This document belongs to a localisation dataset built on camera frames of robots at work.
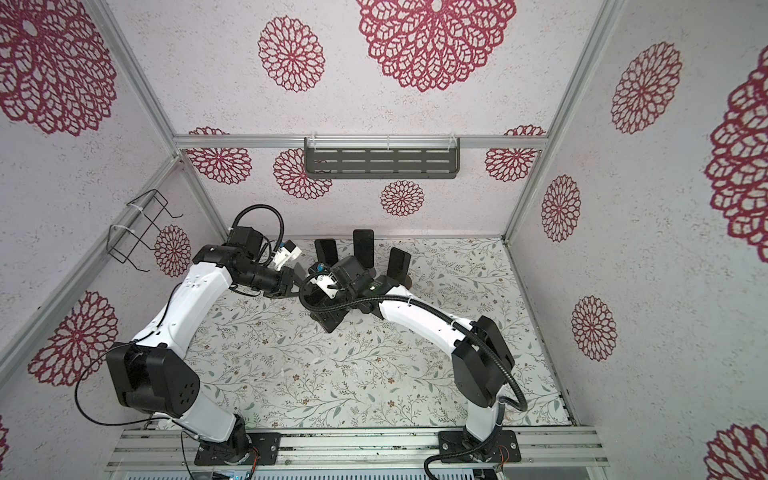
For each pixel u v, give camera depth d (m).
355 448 0.75
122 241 0.73
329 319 0.71
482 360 0.46
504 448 0.73
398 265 0.97
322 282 0.72
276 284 0.69
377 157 0.94
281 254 0.73
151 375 0.43
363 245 1.01
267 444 0.75
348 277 0.63
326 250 1.00
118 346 0.42
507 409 0.56
